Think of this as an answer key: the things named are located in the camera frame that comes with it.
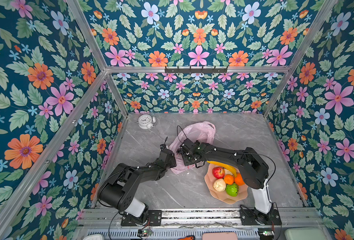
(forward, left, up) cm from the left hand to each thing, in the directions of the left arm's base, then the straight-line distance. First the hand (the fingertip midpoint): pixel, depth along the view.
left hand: (175, 155), depth 93 cm
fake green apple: (-24, -29, +4) cm, 38 cm away
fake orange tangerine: (-19, -28, +7) cm, 35 cm away
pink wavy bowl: (-25, -25, 0) cm, 36 cm away
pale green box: (-44, -58, +2) cm, 73 cm away
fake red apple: (-14, -24, +4) cm, 28 cm away
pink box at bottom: (-42, -20, -1) cm, 47 cm away
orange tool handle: (-42, -5, -1) cm, 42 cm away
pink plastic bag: (+16, -20, +2) cm, 26 cm away
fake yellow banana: (-21, -22, +28) cm, 41 cm away
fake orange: (-22, -31, +14) cm, 40 cm away
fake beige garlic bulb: (-21, -23, +3) cm, 32 cm away
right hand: (-3, -7, 0) cm, 7 cm away
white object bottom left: (-39, +37, 0) cm, 54 cm away
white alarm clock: (+30, +22, 0) cm, 37 cm away
